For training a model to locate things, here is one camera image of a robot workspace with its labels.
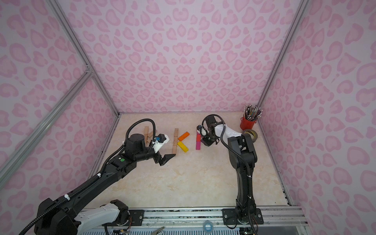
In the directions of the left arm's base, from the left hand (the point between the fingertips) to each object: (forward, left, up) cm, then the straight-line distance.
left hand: (172, 148), depth 75 cm
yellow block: (+14, -3, -22) cm, 26 cm away
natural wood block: (+26, +2, -21) cm, 33 cm away
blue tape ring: (-31, -19, -20) cm, 42 cm away
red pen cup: (+29, -49, -17) cm, 59 cm away
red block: (+21, -14, -20) cm, 32 cm away
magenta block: (+15, -14, -21) cm, 29 cm away
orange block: (+22, -4, -21) cm, 30 cm away
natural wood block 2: (+11, +2, -21) cm, 24 cm away
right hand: (+18, -20, -20) cm, 34 cm away
